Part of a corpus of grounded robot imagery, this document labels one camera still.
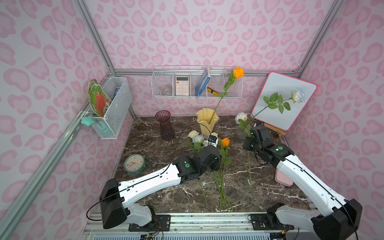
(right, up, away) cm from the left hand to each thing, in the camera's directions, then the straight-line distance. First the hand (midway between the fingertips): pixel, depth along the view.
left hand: (217, 153), depth 73 cm
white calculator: (-20, +39, +22) cm, 49 cm away
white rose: (+17, +15, +13) cm, 26 cm away
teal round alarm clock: (-48, -9, +18) cm, 52 cm away
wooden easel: (+49, +9, +34) cm, 60 cm away
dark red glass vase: (-30, +11, +25) cm, 41 cm away
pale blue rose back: (+33, +27, +9) cm, 43 cm away
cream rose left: (-13, +8, +31) cm, 35 cm away
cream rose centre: (+2, +8, +29) cm, 30 cm away
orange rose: (+7, -7, +21) cm, 24 cm away
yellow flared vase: (-4, +19, +25) cm, 32 cm away
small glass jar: (-29, +35, +21) cm, 50 cm away
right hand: (+16, +6, +6) cm, 18 cm away
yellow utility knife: (+1, +36, +25) cm, 44 cm away
